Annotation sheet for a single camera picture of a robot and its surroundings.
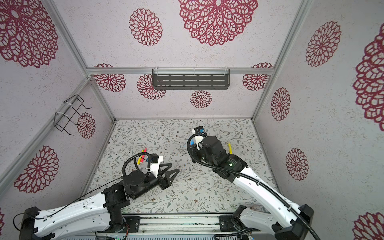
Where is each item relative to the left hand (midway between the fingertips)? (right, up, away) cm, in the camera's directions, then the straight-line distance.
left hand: (175, 169), depth 68 cm
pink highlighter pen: (-24, +4, +34) cm, 42 cm away
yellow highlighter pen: (-26, -2, +27) cm, 38 cm away
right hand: (+7, +12, +1) cm, 14 cm away
